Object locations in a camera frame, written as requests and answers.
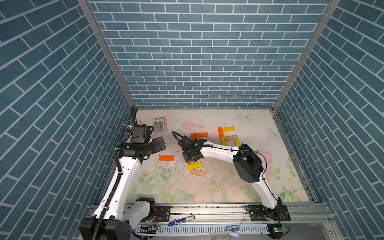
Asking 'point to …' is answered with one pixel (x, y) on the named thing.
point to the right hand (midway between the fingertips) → (188, 157)
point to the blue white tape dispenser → (233, 231)
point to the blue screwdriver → (178, 221)
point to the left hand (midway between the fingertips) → (160, 144)
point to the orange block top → (221, 132)
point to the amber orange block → (190, 162)
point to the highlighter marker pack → (160, 124)
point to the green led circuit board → (275, 230)
